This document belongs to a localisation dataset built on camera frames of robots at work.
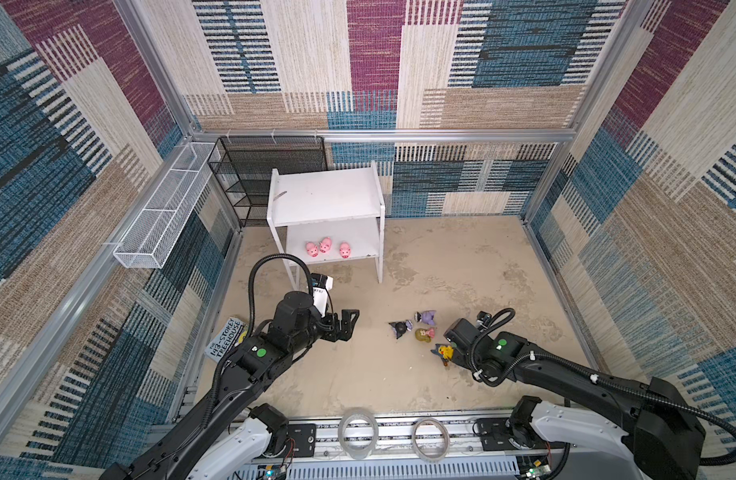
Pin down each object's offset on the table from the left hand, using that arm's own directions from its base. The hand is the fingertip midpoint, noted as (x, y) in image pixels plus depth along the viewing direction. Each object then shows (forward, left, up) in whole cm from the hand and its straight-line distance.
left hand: (344, 305), depth 74 cm
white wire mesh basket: (+22, +59, -1) cm, 63 cm away
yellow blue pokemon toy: (-5, -27, -17) cm, 32 cm away
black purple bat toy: (+3, -15, -18) cm, 24 cm away
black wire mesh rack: (+49, +35, +5) cm, 61 cm away
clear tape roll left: (-28, -1, -18) cm, 33 cm away
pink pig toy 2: (+20, +11, -3) cm, 23 cm away
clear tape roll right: (-26, -16, -20) cm, 37 cm away
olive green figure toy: (0, -22, -17) cm, 28 cm away
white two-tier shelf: (+18, +4, +13) cm, 23 cm away
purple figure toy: (+6, -24, -18) cm, 30 cm away
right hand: (-7, -32, -17) cm, 37 cm away
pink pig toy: (+20, +1, -3) cm, 20 cm away
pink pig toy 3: (+22, +7, -2) cm, 23 cm away
